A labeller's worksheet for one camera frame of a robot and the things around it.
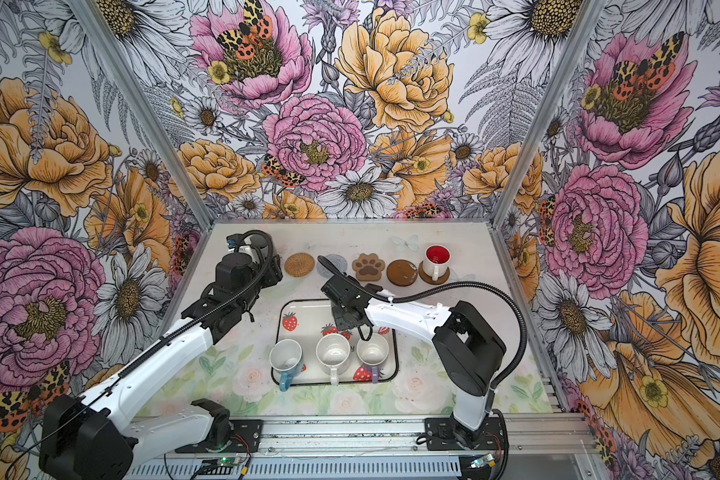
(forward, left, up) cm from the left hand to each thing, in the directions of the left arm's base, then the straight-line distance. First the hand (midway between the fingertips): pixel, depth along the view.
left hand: (269, 268), depth 82 cm
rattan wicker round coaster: (+16, -3, -20) cm, 26 cm away
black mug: (-16, -25, -6) cm, 30 cm away
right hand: (-10, -22, -15) cm, 28 cm away
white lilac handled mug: (-15, -28, -19) cm, 37 cm away
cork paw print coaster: (+15, -27, -21) cm, 37 cm away
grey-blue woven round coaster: (+20, -15, -22) cm, 34 cm away
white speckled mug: (-16, -17, -20) cm, 30 cm away
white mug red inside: (+11, -49, -12) cm, 52 cm away
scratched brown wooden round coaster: (+13, -39, -21) cm, 46 cm away
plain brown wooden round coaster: (+9, -48, -19) cm, 52 cm away
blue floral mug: (-18, -4, -18) cm, 26 cm away
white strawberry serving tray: (-4, -8, -22) cm, 24 cm away
